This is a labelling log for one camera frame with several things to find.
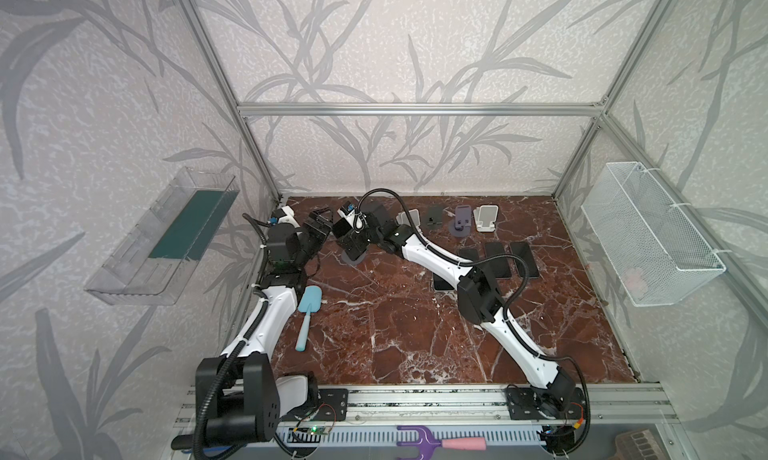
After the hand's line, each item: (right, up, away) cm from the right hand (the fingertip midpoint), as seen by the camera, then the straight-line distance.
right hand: (347, 222), depth 96 cm
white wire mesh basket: (+72, -7, -34) cm, 80 cm away
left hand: (0, +4, -16) cm, 16 cm away
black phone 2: (0, -1, -10) cm, 10 cm away
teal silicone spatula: (-10, -25, -4) cm, 27 cm away
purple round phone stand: (+39, -2, +10) cm, 40 cm away
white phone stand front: (+18, +1, +20) cm, 27 cm away
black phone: (+61, -9, +10) cm, 62 cm away
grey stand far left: (+1, -13, +2) cm, 13 cm away
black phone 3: (+42, -11, +8) cm, 44 cm away
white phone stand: (+48, +1, +13) cm, 50 cm away
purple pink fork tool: (+24, -51, -26) cm, 62 cm away
